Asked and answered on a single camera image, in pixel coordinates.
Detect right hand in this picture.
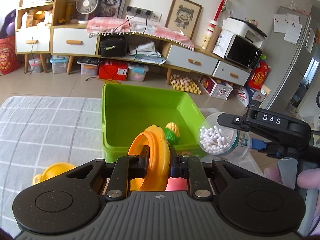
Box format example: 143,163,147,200
263,166,320,237

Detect white toy crate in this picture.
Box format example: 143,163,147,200
199,75,233,100

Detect yellow egg tray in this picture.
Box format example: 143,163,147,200
170,74,201,95

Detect framed cat picture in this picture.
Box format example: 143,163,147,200
94,0,126,18

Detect wooden tv cabinet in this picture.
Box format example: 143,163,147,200
15,0,250,86

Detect black microwave oven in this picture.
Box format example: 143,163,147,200
213,30,262,70

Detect pink checked cloth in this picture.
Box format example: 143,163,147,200
86,17,195,51

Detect clear bin blue lid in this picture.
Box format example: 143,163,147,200
127,64,149,82

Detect red gift bag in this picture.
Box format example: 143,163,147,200
247,61,271,90

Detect pink pig toy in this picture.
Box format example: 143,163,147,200
165,177,188,191

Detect red cardboard box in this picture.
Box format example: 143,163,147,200
99,59,128,81

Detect yellow toy pot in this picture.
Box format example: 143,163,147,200
32,163,75,185

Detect blue lid storage bin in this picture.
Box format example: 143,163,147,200
50,55,69,74

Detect cotton swab jar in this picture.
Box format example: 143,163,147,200
198,112,252,164

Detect green plastic cookie box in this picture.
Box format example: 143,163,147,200
101,83,205,163

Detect framed cartoon girl drawing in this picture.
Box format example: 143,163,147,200
164,0,202,39

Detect toy corn cob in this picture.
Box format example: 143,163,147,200
164,122,180,145

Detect black bag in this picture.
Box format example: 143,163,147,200
99,36,127,57

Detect grey refrigerator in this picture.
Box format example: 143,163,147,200
260,7,318,113

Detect white printer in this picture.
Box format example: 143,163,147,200
222,17,267,49

